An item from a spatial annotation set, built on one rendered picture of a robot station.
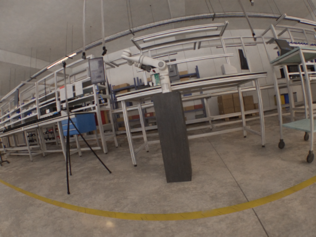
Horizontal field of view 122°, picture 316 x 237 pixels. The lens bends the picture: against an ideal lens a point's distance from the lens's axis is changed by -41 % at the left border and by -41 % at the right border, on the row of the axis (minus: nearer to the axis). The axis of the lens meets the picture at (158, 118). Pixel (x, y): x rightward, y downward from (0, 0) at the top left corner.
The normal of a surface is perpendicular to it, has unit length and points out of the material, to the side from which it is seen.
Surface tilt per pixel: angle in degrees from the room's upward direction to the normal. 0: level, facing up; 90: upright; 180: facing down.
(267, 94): 90
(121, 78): 90
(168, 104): 90
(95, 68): 101
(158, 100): 90
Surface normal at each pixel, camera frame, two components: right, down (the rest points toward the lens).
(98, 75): 0.28, 0.19
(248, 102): -0.18, 0.07
